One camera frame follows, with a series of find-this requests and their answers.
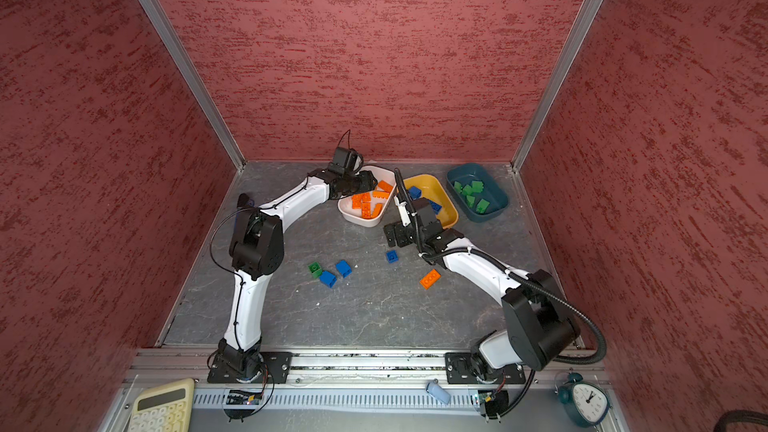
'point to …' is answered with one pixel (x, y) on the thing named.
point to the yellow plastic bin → (431, 189)
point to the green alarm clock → (585, 402)
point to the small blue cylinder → (436, 390)
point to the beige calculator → (164, 407)
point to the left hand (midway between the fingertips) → (371, 187)
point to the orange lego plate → (384, 186)
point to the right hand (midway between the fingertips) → (396, 229)
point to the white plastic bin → (385, 173)
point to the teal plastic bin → (476, 194)
